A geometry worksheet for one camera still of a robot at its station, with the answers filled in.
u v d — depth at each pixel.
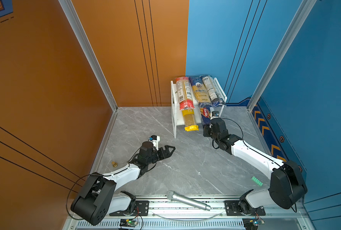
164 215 0.73
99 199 0.42
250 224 0.70
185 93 0.77
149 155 0.69
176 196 0.75
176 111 0.79
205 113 0.87
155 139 0.80
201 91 0.79
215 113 0.74
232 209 0.72
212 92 0.79
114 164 0.87
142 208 0.74
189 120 0.87
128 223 0.71
